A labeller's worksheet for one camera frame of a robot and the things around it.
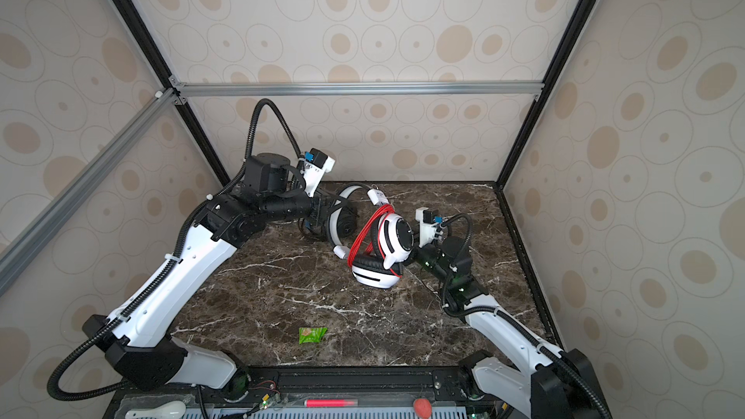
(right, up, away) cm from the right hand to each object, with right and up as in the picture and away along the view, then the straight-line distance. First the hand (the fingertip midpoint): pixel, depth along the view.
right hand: (394, 230), depth 75 cm
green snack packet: (-23, -29, +5) cm, 37 cm away
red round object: (+7, -42, -6) cm, 43 cm away
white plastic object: (-55, -43, -5) cm, 70 cm away
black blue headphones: (-14, +4, -9) cm, 17 cm away
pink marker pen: (-16, -42, -3) cm, 45 cm away
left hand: (-10, +8, -13) cm, 18 cm away
